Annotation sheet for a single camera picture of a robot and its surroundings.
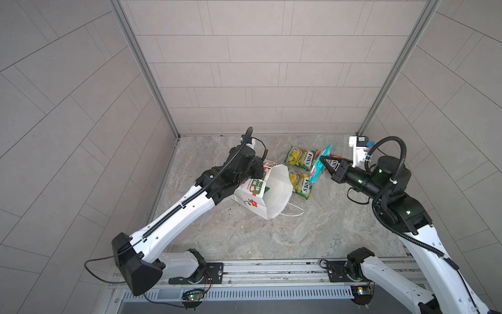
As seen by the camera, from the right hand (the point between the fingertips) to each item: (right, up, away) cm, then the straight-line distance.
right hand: (319, 160), depth 59 cm
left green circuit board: (-41, -46, +5) cm, 62 cm away
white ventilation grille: (-6, -47, +9) cm, 49 cm away
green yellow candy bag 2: (+1, -13, +34) cm, 36 cm away
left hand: (-16, 0, +11) cm, 19 cm away
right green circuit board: (+17, -47, +10) cm, 51 cm away
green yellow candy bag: (+3, -1, +43) cm, 43 cm away
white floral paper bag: (-15, -18, +27) cm, 35 cm away
